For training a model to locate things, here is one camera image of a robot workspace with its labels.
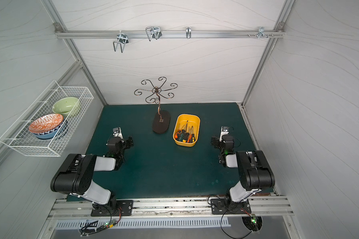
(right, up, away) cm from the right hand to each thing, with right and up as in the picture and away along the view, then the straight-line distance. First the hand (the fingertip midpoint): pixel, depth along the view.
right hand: (223, 135), depth 95 cm
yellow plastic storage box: (-28, +10, +10) cm, 31 cm away
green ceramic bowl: (-84, +17, -22) cm, 89 cm away
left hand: (-65, -1, -2) cm, 65 cm away
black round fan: (+8, -40, -24) cm, 47 cm away
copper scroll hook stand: (-42, +9, +12) cm, 45 cm away
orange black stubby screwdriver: (-30, -1, +2) cm, 31 cm away
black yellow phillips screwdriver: (-19, -1, +5) cm, 20 cm away
